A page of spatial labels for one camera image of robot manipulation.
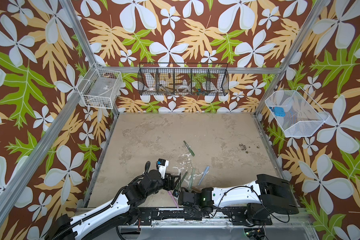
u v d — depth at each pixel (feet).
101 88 2.83
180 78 3.17
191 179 2.83
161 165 2.31
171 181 2.28
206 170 2.96
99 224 1.60
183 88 3.23
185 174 2.92
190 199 1.94
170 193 2.35
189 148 3.25
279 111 2.84
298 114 2.67
